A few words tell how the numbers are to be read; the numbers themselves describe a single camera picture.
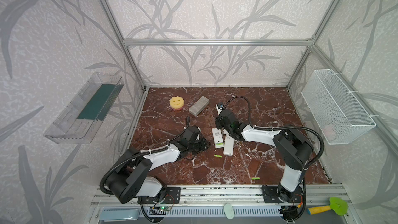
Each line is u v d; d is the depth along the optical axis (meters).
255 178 0.79
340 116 0.63
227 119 0.70
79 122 0.64
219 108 0.81
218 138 0.92
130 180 0.42
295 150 0.48
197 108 1.05
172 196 0.72
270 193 0.74
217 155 0.87
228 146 0.89
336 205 0.69
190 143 0.69
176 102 1.08
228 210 0.68
